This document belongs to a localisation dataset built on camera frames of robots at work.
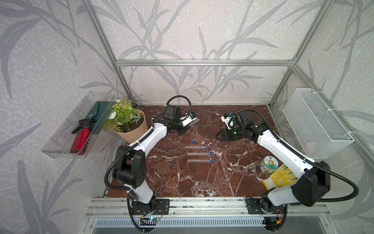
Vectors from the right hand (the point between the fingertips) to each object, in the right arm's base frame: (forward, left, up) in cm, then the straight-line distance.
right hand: (218, 136), depth 79 cm
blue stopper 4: (+7, +15, -18) cm, 25 cm away
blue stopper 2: (-1, +3, -19) cm, 20 cm away
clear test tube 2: (-1, +11, -19) cm, 22 cm away
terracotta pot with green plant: (+10, +53, +2) cm, 54 cm away
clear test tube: (+3, +13, -18) cm, 23 cm away
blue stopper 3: (-6, +3, -19) cm, 20 cm away
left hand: (+11, +17, -3) cm, 21 cm away
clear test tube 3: (-6, +11, -19) cm, 23 cm away
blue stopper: (+3, +5, -19) cm, 20 cm away
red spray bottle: (-11, +59, +17) cm, 63 cm away
